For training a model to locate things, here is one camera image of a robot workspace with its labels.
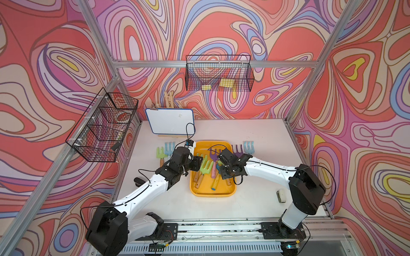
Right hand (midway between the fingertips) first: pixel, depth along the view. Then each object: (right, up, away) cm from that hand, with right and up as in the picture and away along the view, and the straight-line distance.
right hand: (227, 176), depth 87 cm
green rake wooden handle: (-18, +1, +4) cm, 18 cm away
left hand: (-14, +11, -5) cm, 19 cm away
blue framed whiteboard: (-29, +32, +11) cm, 44 cm away
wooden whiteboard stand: (-33, +22, +19) cm, 45 cm away
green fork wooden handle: (-13, +2, +6) cm, 14 cm away
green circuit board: (-34, -27, -16) cm, 47 cm away
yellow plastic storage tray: (-11, -3, +2) cm, 12 cm away
